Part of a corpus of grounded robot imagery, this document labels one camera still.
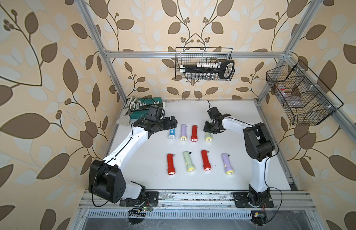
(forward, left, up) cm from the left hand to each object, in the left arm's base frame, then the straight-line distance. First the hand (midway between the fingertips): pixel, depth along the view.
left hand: (169, 121), depth 82 cm
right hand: (+7, -25, -19) cm, 32 cm away
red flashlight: (-22, -2, -18) cm, 28 cm away
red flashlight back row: (0, -16, -18) cm, 24 cm away
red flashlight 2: (-19, -23, -18) cm, 35 cm away
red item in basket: (+14, -66, +13) cm, 68 cm away
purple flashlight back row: (0, -9, -17) cm, 19 cm away
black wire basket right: (+4, -72, +15) cm, 74 cm away
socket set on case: (+24, +29, -14) cm, 40 cm away
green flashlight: (0, -25, -18) cm, 31 cm away
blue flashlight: (+1, -1, -18) cm, 18 cm away
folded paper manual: (+17, +37, -21) cm, 46 cm away
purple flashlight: (-18, -35, -18) cm, 43 cm away
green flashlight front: (-21, -13, -17) cm, 30 cm away
